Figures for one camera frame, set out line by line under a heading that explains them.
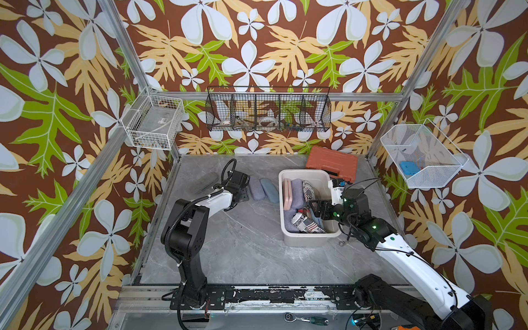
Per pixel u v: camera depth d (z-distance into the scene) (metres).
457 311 0.39
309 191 0.87
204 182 1.05
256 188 1.02
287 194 0.84
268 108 0.98
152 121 0.87
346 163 1.11
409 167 0.80
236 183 0.77
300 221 0.78
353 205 0.57
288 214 0.84
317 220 0.82
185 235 0.49
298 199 0.85
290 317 0.71
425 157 0.82
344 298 0.74
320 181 0.91
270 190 1.02
